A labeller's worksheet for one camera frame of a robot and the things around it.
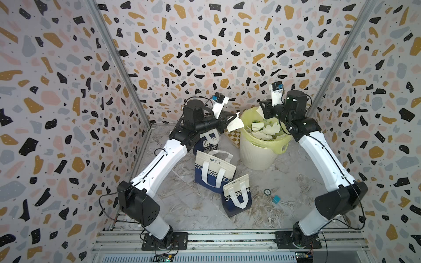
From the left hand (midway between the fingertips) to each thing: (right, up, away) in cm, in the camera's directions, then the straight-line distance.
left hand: (237, 114), depth 67 cm
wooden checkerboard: (+3, -8, +46) cm, 46 cm away
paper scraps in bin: (+15, -5, +26) cm, 30 cm away
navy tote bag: (-14, -12, +27) cm, 33 cm away
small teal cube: (+23, -42, +20) cm, 52 cm away
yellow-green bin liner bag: (+21, -12, +11) cm, 27 cm away
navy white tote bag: (-10, -24, +9) cm, 28 cm away
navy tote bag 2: (0, -35, +6) cm, 36 cm away
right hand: (+12, +7, +7) cm, 16 cm away
